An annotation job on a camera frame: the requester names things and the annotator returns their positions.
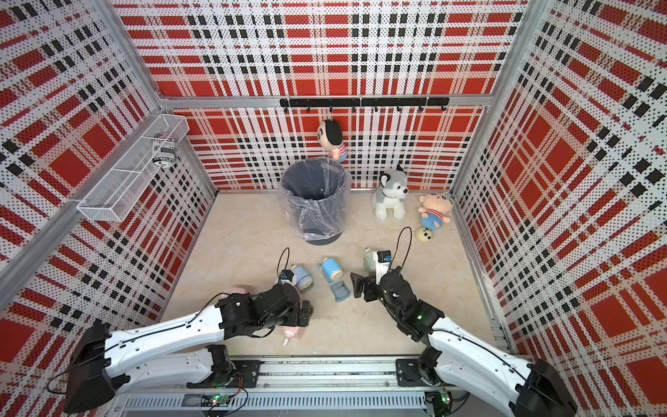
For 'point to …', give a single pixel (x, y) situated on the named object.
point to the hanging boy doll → (330, 136)
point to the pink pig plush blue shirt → (433, 211)
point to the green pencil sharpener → (370, 261)
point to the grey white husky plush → (390, 194)
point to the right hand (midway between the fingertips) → (368, 272)
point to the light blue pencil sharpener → (304, 280)
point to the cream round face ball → (423, 234)
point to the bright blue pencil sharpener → (332, 269)
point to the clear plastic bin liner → (288, 212)
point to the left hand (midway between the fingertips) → (303, 309)
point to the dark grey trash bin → (315, 188)
